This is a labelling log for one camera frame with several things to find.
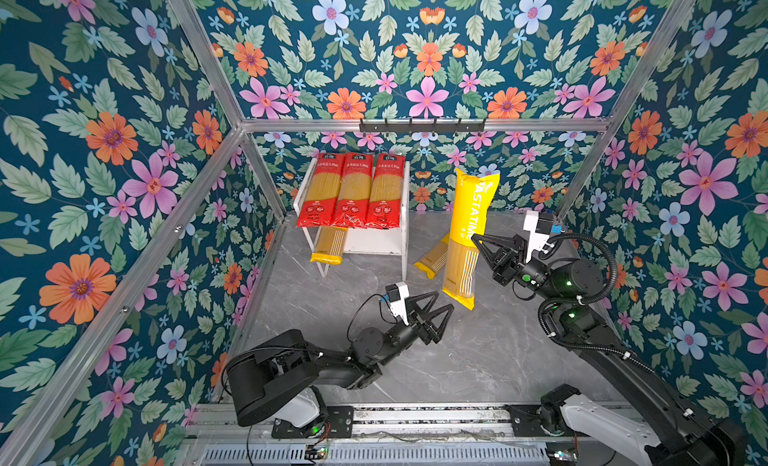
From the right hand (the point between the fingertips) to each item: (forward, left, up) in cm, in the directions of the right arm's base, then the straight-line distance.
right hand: (478, 238), depth 57 cm
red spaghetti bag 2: (+23, +28, -7) cm, 36 cm away
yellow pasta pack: (+19, +37, -24) cm, 48 cm away
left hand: (-5, +5, -15) cm, 17 cm away
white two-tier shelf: (+19, +43, -38) cm, 60 cm away
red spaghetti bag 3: (+24, +19, -7) cm, 32 cm away
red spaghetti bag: (+23, +36, -8) cm, 44 cm away
